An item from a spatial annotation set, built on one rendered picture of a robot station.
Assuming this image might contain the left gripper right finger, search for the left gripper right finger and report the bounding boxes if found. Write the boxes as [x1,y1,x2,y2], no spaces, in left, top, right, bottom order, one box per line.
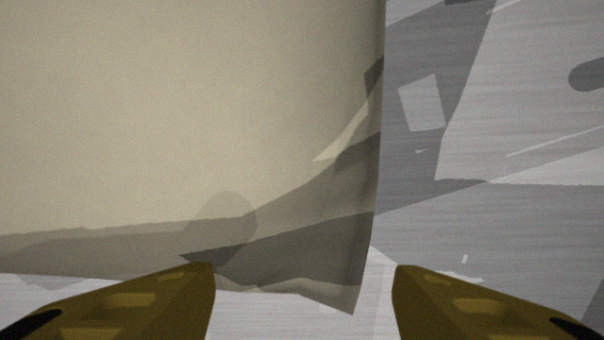
[392,265,589,340]

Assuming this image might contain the cream pillow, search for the cream pillow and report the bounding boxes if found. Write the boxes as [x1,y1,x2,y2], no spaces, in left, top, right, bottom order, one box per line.
[0,0,386,315]

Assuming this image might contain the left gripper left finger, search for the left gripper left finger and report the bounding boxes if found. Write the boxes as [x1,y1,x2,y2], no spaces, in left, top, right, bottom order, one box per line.
[21,262,216,340]

